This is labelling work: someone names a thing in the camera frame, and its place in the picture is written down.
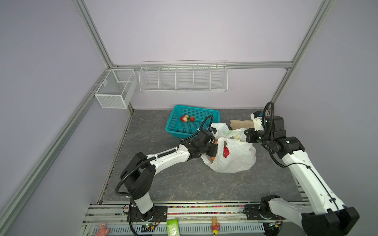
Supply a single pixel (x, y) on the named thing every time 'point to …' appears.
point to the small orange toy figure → (215, 226)
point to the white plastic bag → (234, 154)
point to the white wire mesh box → (116, 88)
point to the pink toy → (103, 230)
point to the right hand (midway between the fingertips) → (246, 132)
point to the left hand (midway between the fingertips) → (216, 149)
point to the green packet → (173, 227)
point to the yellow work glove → (237, 124)
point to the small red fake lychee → (192, 118)
